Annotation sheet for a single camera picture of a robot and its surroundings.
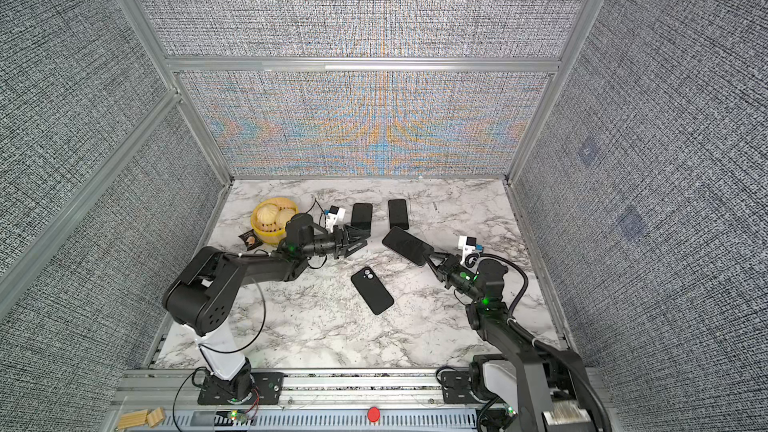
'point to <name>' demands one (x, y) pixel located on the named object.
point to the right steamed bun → (283, 215)
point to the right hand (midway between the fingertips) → (423, 253)
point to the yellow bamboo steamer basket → (270, 233)
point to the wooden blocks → (152, 416)
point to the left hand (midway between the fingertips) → (368, 241)
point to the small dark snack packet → (250, 240)
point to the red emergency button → (373, 414)
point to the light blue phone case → (398, 214)
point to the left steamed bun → (267, 213)
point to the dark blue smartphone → (398, 214)
